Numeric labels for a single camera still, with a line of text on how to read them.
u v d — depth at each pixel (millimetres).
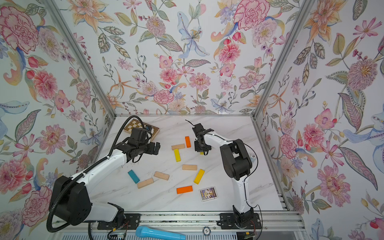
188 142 1037
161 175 889
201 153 892
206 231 719
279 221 763
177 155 980
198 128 837
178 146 1013
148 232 680
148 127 772
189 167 934
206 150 840
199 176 899
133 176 879
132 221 734
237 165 551
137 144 653
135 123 1136
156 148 787
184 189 842
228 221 735
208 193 818
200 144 831
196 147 907
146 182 863
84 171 463
